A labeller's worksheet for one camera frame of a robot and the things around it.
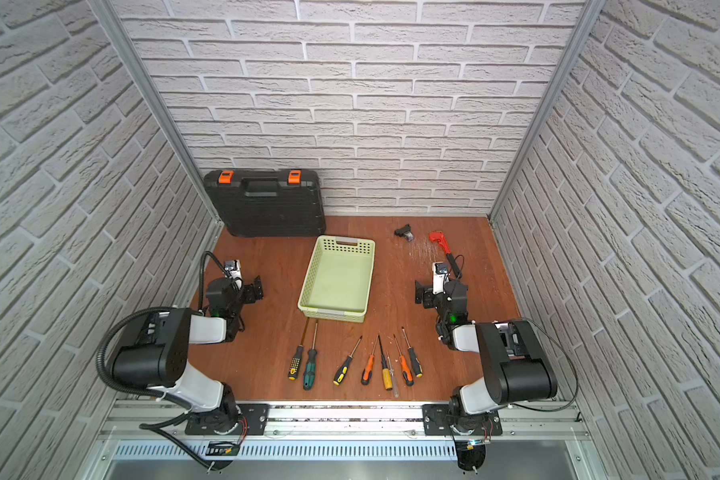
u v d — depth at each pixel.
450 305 0.71
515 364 0.45
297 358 0.83
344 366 0.81
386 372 0.81
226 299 0.73
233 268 0.82
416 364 0.82
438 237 1.12
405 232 1.13
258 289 0.87
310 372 0.79
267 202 0.96
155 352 0.46
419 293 0.85
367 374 0.79
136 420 0.76
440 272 0.80
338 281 0.99
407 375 0.79
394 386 0.79
